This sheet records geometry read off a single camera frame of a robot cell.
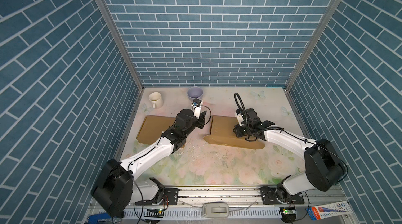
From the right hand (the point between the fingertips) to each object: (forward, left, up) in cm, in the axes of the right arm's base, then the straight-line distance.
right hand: (233, 128), depth 89 cm
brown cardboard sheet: (-3, +6, 0) cm, 7 cm away
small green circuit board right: (-36, -27, -13) cm, 47 cm away
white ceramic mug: (+18, +51, +1) cm, 54 cm away
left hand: (+1, +17, +14) cm, 22 cm away
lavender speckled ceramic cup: (+29, +27, -2) cm, 40 cm away
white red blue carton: (-36, -39, -8) cm, 54 cm away
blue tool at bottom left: (-47, +60, -4) cm, 76 cm away
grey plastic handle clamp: (-39, +8, -6) cm, 40 cm away
